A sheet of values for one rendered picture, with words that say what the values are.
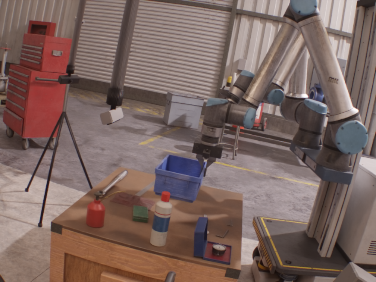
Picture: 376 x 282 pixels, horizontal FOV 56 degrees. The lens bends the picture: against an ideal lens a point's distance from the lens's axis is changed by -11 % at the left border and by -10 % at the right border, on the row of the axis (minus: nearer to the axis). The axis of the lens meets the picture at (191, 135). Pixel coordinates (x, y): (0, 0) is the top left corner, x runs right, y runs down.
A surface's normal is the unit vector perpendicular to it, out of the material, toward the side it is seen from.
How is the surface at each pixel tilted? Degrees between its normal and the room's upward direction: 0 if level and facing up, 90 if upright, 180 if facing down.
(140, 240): 0
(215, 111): 91
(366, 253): 90
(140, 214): 0
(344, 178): 90
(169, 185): 90
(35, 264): 0
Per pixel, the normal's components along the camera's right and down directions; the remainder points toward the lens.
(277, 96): 0.36, 0.32
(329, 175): 0.00, 0.19
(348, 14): -0.24, 0.14
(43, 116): 0.71, 0.26
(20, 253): 0.18, -0.97
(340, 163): 0.02, -0.16
